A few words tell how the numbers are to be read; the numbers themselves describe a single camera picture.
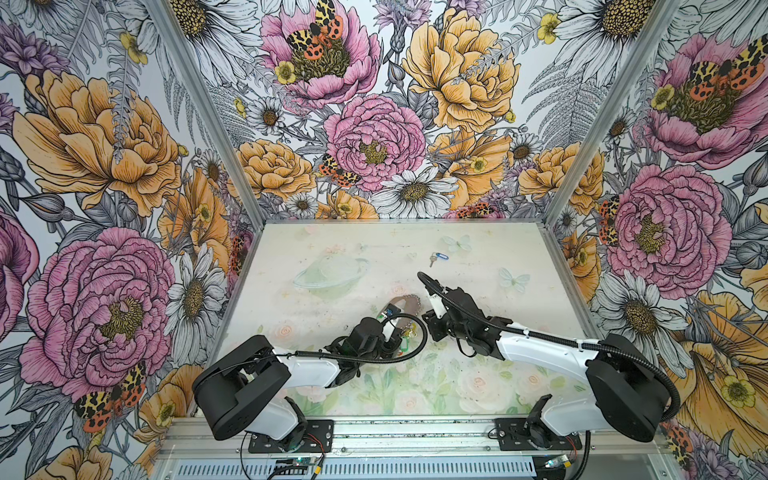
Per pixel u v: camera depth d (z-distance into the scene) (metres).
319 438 0.73
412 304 0.95
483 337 0.63
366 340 0.67
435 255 1.12
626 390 0.43
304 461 0.71
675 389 0.43
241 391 0.44
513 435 0.74
